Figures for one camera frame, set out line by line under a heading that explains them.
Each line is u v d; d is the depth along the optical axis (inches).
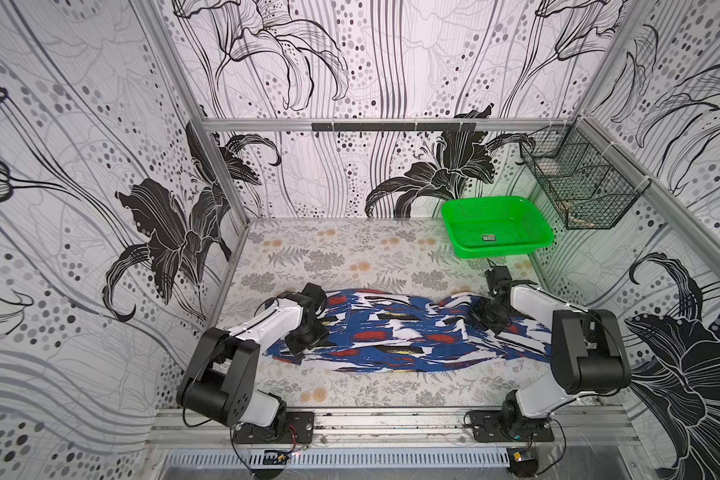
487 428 28.3
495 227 45.2
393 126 35.6
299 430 28.9
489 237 44.0
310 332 28.9
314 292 29.3
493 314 30.2
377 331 34.6
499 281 30.0
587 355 17.8
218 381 17.0
